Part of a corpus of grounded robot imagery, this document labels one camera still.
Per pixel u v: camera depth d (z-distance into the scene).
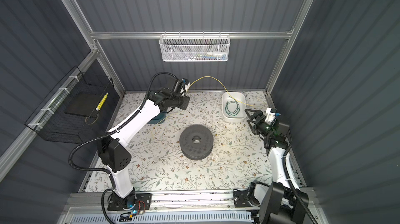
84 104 0.75
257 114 0.71
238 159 0.87
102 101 0.78
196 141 0.94
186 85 0.74
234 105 1.12
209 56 0.92
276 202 0.40
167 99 0.60
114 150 0.45
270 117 0.73
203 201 0.75
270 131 0.67
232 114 1.05
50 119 0.64
